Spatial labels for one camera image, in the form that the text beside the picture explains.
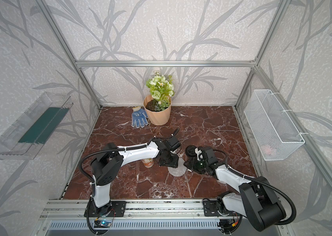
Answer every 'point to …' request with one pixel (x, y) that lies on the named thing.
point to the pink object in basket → (269, 150)
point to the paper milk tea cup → (148, 162)
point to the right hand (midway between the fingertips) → (186, 164)
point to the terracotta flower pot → (158, 110)
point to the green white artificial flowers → (161, 89)
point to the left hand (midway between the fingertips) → (176, 166)
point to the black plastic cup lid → (190, 151)
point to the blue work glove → (139, 115)
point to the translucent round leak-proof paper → (179, 171)
